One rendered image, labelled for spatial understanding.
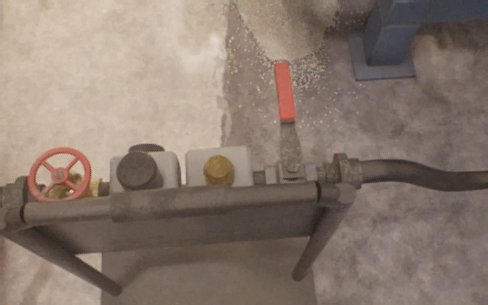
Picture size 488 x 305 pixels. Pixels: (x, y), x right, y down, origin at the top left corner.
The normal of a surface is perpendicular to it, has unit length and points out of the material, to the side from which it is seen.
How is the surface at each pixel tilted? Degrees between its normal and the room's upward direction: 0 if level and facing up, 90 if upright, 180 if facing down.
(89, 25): 0
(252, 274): 0
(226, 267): 0
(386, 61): 90
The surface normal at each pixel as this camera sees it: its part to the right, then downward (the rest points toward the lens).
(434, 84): 0.00, -0.37
